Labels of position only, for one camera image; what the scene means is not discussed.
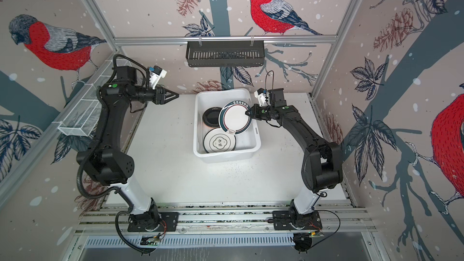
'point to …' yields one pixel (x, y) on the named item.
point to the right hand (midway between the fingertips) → (245, 114)
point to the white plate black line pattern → (215, 140)
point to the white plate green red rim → (233, 118)
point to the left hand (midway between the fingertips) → (173, 93)
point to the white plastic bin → (247, 144)
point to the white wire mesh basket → (81, 116)
